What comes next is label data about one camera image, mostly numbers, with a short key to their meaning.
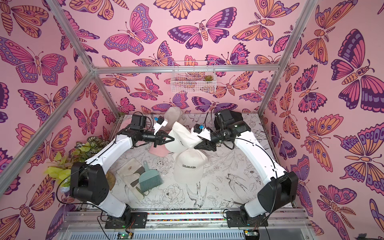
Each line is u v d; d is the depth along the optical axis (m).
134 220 0.73
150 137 0.72
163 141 0.75
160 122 0.70
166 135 0.76
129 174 0.90
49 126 0.65
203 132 0.61
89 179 0.44
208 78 0.92
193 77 0.95
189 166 0.86
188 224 0.73
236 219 0.73
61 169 0.66
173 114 1.11
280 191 0.40
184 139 0.71
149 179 0.85
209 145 0.63
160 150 1.00
